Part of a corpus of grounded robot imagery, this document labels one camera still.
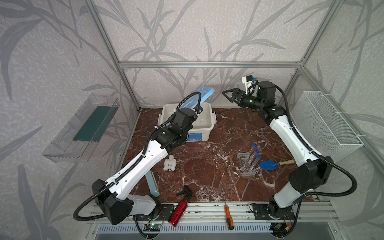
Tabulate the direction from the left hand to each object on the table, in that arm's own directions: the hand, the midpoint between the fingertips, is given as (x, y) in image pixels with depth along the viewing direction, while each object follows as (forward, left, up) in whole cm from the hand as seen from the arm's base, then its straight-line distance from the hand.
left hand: (182, 109), depth 72 cm
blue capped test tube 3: (-9, -46, -33) cm, 57 cm away
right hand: (+8, -22, +5) cm, 24 cm away
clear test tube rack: (-15, -36, -34) cm, 51 cm away
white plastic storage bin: (+17, -11, -36) cm, 41 cm away
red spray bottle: (-40, +1, -30) cm, 50 cm away
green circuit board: (-45, +14, -36) cm, 59 cm away
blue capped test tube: (+1, -46, -36) cm, 59 cm away
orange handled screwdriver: (-42, -23, -31) cm, 57 cm away
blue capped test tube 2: (-5, -46, -35) cm, 58 cm away
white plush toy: (-15, +9, -31) cm, 36 cm away
